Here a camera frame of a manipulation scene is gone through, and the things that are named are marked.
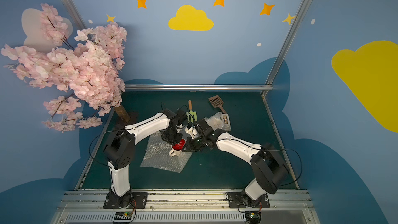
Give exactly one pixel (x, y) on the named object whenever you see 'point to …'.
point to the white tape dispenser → (226, 122)
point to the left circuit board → (123, 215)
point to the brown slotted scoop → (216, 101)
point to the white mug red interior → (176, 148)
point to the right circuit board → (253, 216)
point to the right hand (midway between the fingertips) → (184, 148)
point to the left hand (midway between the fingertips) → (175, 141)
